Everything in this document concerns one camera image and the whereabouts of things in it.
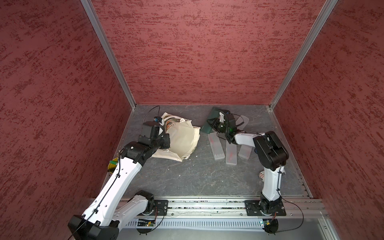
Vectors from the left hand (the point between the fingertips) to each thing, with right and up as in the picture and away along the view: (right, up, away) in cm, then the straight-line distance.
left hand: (166, 140), depth 75 cm
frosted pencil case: (+37, -11, +17) cm, 43 cm away
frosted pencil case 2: (+29, -7, +22) cm, 37 cm away
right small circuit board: (+50, -40, -3) cm, 64 cm away
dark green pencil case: (+22, +5, +20) cm, 30 cm away
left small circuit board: (-10, -41, -2) cm, 42 cm away
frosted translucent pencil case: (+41, +9, +9) cm, 43 cm away
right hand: (+23, +9, +23) cm, 34 cm away
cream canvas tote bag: (+7, -1, +22) cm, 23 cm away
